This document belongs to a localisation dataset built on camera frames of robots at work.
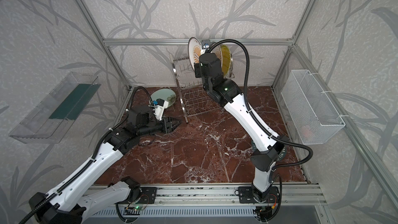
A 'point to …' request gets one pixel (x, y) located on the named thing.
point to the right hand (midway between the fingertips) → (206, 53)
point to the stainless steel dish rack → (194, 99)
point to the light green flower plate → (168, 95)
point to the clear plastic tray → (53, 118)
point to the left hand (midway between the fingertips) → (182, 118)
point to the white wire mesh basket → (313, 116)
